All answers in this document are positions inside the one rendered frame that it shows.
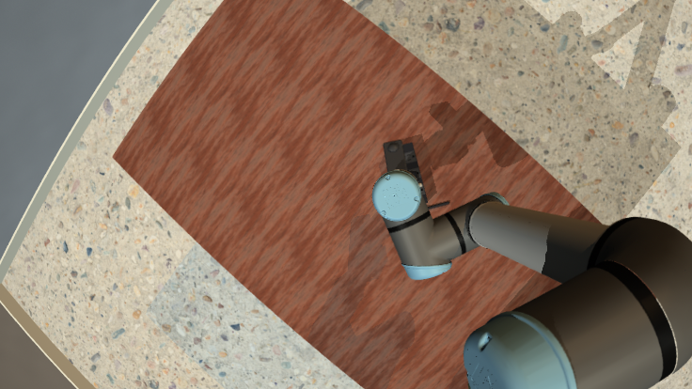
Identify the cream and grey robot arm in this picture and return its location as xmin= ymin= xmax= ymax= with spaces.
xmin=372 ymin=140 xmax=692 ymax=389

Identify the dark grey power strip body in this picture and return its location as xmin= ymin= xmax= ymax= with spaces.
xmin=403 ymin=142 xmax=442 ymax=209

